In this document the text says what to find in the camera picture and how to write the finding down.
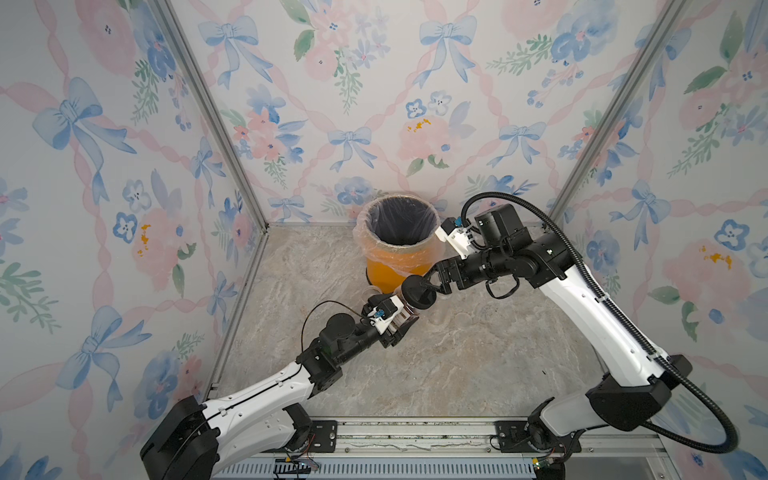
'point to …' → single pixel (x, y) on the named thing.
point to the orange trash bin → (399, 237)
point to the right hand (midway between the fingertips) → (424, 264)
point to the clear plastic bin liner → (397, 235)
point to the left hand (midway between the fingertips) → (406, 303)
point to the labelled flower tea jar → (407, 312)
